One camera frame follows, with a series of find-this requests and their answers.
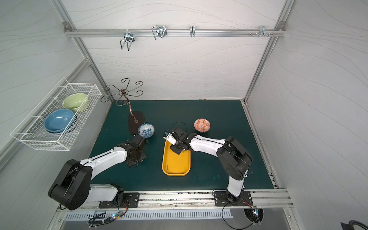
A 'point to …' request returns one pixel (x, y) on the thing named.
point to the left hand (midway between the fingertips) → (142, 158)
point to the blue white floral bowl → (146, 130)
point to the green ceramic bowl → (76, 102)
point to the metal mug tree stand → (135, 118)
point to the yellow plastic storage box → (174, 164)
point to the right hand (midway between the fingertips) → (175, 143)
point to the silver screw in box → (167, 168)
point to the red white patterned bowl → (202, 125)
